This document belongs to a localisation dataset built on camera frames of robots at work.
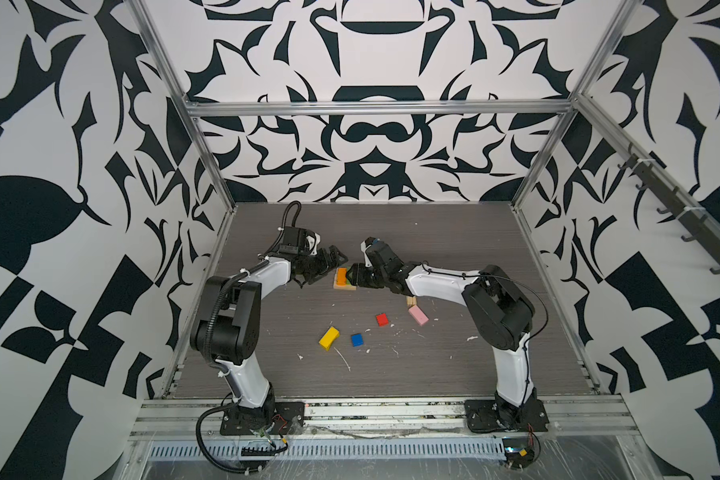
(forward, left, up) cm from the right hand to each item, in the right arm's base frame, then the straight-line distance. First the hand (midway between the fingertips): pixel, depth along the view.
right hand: (349, 274), depth 93 cm
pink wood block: (-10, -21, -7) cm, 24 cm away
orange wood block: (+1, +3, -3) cm, 5 cm away
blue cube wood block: (-18, -2, -7) cm, 19 cm away
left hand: (+4, +3, +3) cm, 6 cm away
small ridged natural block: (-6, -19, -6) cm, 21 cm away
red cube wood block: (-12, -10, -8) cm, 17 cm away
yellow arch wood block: (-18, +6, -4) cm, 19 cm away
